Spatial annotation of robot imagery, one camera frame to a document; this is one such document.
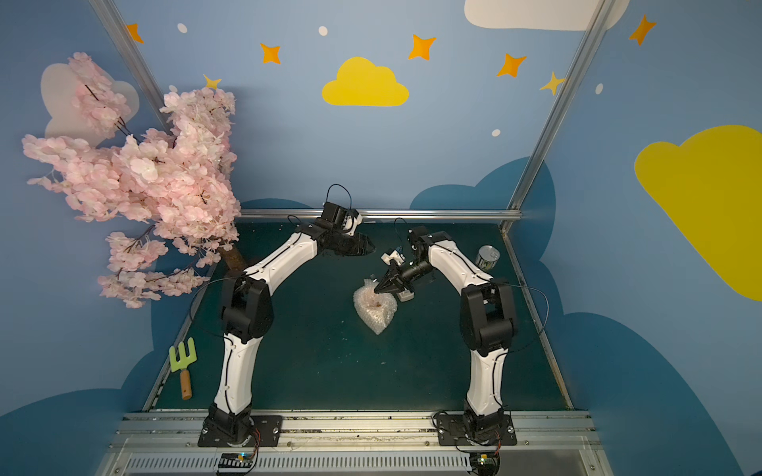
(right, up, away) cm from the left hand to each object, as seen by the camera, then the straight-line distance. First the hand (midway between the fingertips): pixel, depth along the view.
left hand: (370, 244), depth 96 cm
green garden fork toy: (-55, -35, -10) cm, 66 cm away
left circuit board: (-32, -55, -23) cm, 68 cm away
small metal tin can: (+43, -5, +12) cm, 45 cm away
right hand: (+4, -13, -12) cm, 18 cm away
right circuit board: (+31, -56, -23) cm, 68 cm away
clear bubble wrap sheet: (+2, -20, -8) cm, 22 cm away
